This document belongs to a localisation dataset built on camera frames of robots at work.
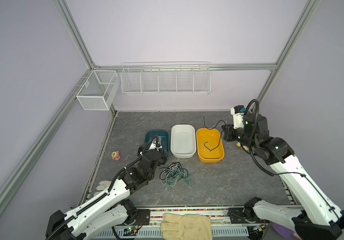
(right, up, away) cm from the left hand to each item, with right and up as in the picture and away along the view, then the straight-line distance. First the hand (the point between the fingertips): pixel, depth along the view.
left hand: (154, 148), depth 76 cm
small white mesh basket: (-44, +36, +30) cm, 64 cm away
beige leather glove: (+11, -37, -5) cm, 39 cm away
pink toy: (-27, -7, +15) cm, 32 cm away
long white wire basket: (+4, +43, +23) cm, 49 cm away
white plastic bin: (+16, +1, +26) cm, 31 cm away
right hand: (+33, +11, -8) cm, 36 cm away
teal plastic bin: (+2, +6, +25) cm, 25 cm away
